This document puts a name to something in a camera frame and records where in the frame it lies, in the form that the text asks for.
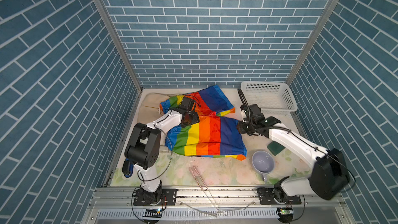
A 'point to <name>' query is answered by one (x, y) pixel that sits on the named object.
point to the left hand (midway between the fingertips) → (195, 120)
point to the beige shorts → (150, 108)
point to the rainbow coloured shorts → (214, 136)
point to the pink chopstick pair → (205, 185)
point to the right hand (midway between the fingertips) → (237, 124)
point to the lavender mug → (263, 162)
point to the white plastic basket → (272, 97)
